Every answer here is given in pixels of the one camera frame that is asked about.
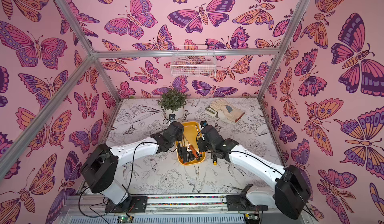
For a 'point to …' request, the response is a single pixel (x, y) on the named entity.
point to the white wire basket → (193, 60)
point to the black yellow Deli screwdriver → (215, 161)
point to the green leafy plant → (173, 100)
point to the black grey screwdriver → (190, 154)
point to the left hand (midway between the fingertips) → (180, 128)
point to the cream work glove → (232, 112)
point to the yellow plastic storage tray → (191, 132)
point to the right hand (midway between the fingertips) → (197, 142)
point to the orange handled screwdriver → (194, 152)
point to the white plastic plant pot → (179, 113)
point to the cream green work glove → (219, 114)
